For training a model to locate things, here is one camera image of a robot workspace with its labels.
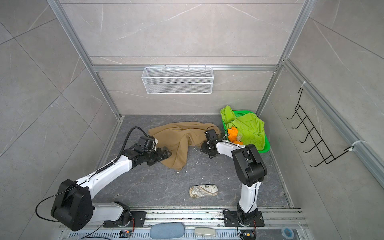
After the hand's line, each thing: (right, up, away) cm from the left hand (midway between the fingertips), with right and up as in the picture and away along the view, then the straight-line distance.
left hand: (166, 153), depth 85 cm
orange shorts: (+40, +9, +8) cm, 42 cm away
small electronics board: (-17, -37, -14) cm, 43 cm away
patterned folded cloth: (+21, -20, -5) cm, 29 cm away
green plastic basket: (+50, +26, +26) cm, 62 cm away
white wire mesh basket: (+4, +48, +16) cm, 50 cm away
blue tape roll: (+61, -36, -15) cm, 72 cm away
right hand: (+22, +1, +15) cm, 27 cm away
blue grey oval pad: (+4, -33, -17) cm, 37 cm away
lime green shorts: (+55, +14, +15) cm, 58 cm away
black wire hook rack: (+71, +15, -14) cm, 74 cm away
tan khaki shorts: (+7, +8, +9) cm, 13 cm away
